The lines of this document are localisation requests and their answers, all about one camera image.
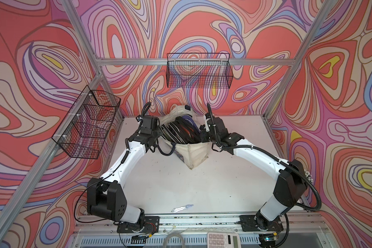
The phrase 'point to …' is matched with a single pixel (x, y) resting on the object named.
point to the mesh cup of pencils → (308, 175)
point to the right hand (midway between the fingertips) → (202, 135)
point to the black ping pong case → (178, 130)
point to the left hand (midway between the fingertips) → (159, 129)
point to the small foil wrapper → (175, 210)
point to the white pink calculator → (223, 239)
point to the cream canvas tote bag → (192, 154)
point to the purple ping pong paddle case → (188, 118)
